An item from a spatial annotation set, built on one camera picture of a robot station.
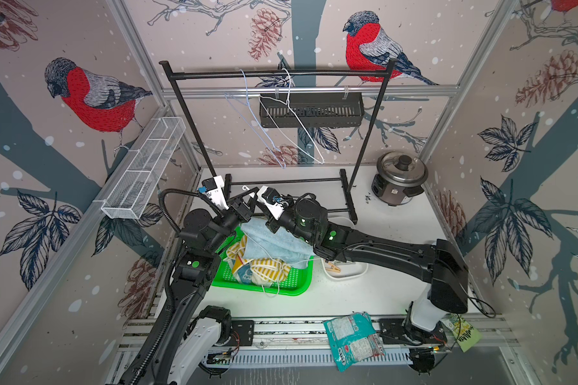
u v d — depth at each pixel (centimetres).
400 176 93
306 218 52
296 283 84
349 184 106
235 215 59
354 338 70
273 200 54
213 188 58
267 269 81
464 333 73
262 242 80
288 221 59
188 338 56
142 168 78
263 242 80
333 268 86
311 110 105
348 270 85
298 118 89
